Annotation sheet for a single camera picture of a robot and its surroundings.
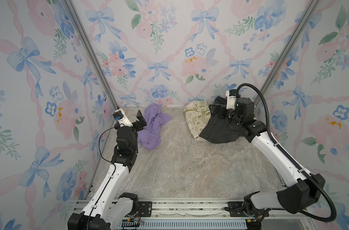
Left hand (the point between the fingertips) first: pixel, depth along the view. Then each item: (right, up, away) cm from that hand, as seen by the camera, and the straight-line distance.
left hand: (132, 112), depth 71 cm
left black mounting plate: (+6, -50, +3) cm, 50 cm away
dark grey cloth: (+50, -10, +26) cm, 57 cm away
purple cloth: (+4, -15, +26) cm, 30 cm away
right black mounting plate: (+52, -49, +1) cm, 71 cm away
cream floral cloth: (+38, +2, +37) cm, 53 cm away
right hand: (+43, +4, +4) cm, 44 cm away
